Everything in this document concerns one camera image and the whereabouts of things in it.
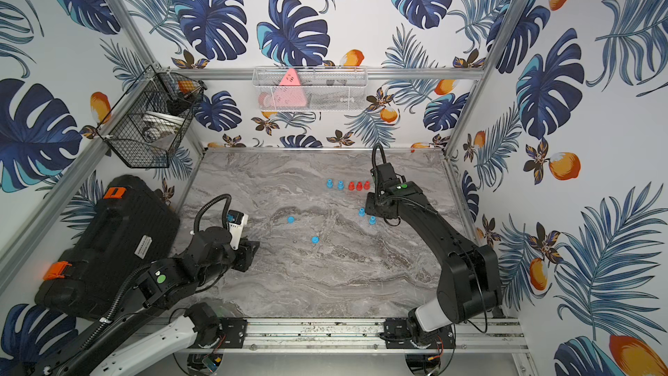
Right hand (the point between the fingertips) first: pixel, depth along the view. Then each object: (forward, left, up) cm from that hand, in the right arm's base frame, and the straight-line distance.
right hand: (374, 207), depth 87 cm
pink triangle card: (+31, +29, +23) cm, 49 cm away
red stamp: (+18, +7, -11) cm, 22 cm away
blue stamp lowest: (+18, +16, -10) cm, 26 cm away
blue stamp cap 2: (-5, +21, -14) cm, 25 cm away
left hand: (-16, +35, +7) cm, 40 cm away
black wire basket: (+14, +71, +23) cm, 76 cm away
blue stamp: (+1, 0, -11) cm, 11 cm away
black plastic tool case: (-12, +71, +8) cm, 72 cm away
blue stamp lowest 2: (+17, +12, -10) cm, 23 cm away
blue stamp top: (+5, +3, -12) cm, 13 cm away
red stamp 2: (+18, +4, -11) cm, 21 cm away
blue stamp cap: (+3, +30, -13) cm, 33 cm away
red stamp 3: (+18, 0, -11) cm, 21 cm away
